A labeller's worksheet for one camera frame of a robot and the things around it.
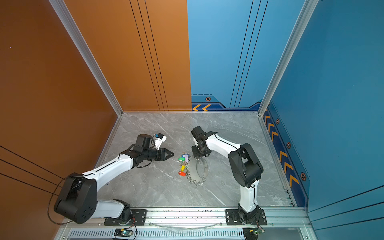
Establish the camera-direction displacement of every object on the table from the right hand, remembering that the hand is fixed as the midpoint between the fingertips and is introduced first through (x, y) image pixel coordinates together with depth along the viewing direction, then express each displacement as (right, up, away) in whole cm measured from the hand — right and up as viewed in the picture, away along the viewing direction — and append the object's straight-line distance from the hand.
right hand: (196, 154), depth 93 cm
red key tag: (-8, -10, -5) cm, 14 cm away
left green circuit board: (-35, -33, -22) cm, 53 cm away
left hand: (-13, +2, -8) cm, 16 cm away
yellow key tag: (-8, -8, -3) cm, 11 cm away
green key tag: (-9, -3, +1) cm, 9 cm away
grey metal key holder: (+1, -10, -2) cm, 10 cm away
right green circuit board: (+28, -32, -23) cm, 49 cm away
